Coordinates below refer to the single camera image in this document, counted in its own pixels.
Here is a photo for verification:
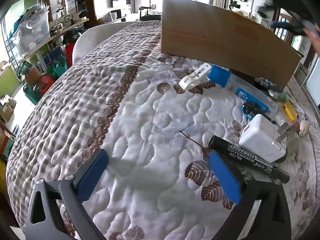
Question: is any dark blue flat box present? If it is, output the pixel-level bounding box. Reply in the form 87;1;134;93
231;69;284;93

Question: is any black permanent marker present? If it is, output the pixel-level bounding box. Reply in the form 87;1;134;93
208;135;290;184

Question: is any green labelled tube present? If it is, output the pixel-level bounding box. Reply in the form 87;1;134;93
268;90;289;103

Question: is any yellow sponge block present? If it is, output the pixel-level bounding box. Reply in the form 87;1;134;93
283;100;298;122

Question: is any quilted leaf-pattern bedspread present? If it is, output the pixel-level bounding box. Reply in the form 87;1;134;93
5;20;320;240

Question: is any brown cardboard box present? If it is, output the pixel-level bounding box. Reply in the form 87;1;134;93
161;0;301;87

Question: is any white plastic clothes clip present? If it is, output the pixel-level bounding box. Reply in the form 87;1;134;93
178;63;212;90

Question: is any clear plastic storage bin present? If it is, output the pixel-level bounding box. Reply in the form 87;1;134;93
11;5;50;56

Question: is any person's right hand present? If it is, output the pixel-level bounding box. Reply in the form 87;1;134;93
304;28;320;55

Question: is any clear water bottle blue cap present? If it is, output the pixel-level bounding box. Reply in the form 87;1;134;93
208;65;278;113

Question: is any white power adapter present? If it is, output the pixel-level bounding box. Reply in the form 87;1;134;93
239;114;287;163

